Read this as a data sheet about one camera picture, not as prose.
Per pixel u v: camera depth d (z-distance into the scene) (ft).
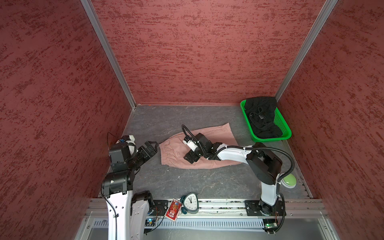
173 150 3.00
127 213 1.42
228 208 2.49
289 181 2.67
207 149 2.35
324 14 2.40
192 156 2.64
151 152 2.03
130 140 2.03
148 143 2.03
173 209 2.37
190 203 2.38
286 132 3.17
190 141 2.65
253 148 1.75
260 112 3.59
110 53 2.91
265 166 1.63
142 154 1.97
